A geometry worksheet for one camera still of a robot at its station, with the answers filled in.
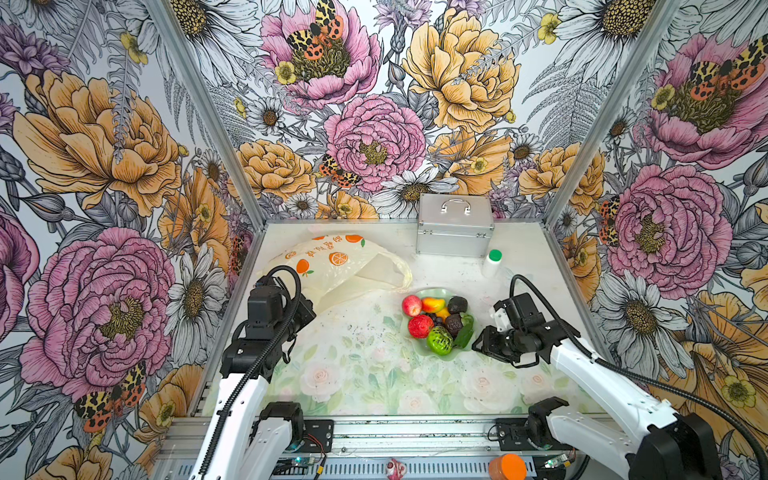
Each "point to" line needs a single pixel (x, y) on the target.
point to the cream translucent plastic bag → (331, 267)
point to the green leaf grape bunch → (465, 334)
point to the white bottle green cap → (491, 263)
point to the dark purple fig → (453, 324)
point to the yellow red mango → (433, 304)
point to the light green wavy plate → (467, 345)
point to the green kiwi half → (439, 341)
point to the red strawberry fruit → (420, 326)
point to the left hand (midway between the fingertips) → (314, 312)
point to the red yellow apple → (411, 305)
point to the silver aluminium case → (455, 225)
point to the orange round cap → (507, 467)
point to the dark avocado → (457, 305)
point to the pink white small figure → (395, 470)
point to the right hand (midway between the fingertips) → (479, 358)
